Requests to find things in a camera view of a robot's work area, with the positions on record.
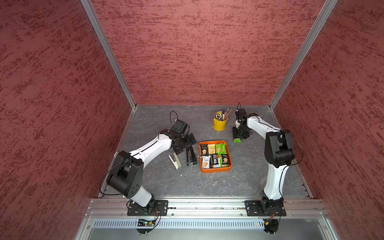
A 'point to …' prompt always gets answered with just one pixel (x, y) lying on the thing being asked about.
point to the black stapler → (190, 152)
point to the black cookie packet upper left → (204, 149)
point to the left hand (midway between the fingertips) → (190, 148)
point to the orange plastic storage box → (205, 170)
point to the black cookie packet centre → (213, 160)
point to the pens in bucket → (223, 116)
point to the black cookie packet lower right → (225, 160)
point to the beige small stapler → (175, 160)
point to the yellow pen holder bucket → (219, 125)
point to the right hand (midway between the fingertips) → (237, 138)
